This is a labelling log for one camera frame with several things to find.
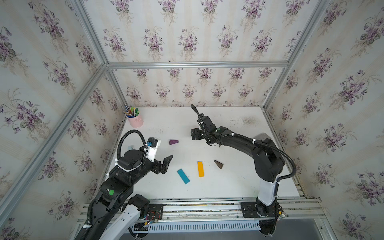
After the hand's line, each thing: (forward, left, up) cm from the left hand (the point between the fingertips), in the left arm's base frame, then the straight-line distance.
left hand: (164, 151), depth 66 cm
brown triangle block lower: (+4, -29, -24) cm, 38 cm away
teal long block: (-1, -7, -26) cm, 27 cm away
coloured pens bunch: (+39, +30, -15) cm, 52 cm away
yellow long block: (+2, -18, -26) cm, 32 cm away
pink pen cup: (+33, +26, -20) cm, 46 cm away
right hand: (+22, -17, -15) cm, 32 cm away
